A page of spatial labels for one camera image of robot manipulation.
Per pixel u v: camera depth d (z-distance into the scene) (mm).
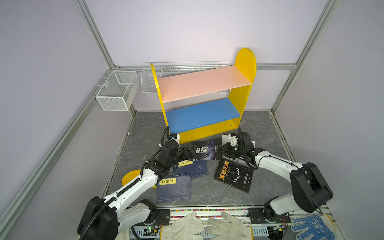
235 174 868
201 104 1179
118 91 1013
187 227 708
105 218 392
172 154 627
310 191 435
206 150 897
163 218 736
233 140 816
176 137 742
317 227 708
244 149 694
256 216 737
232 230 704
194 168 887
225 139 951
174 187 813
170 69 932
